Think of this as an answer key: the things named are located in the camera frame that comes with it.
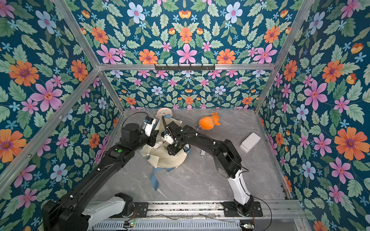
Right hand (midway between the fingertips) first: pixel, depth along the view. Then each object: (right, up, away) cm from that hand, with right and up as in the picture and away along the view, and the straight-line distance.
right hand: (175, 146), depth 89 cm
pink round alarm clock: (-14, +24, +26) cm, 38 cm away
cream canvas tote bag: (-12, -6, +6) cm, 14 cm away
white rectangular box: (+50, +1, +9) cm, 51 cm away
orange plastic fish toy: (+22, +15, +12) cm, 29 cm away
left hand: (-7, +11, -12) cm, 18 cm away
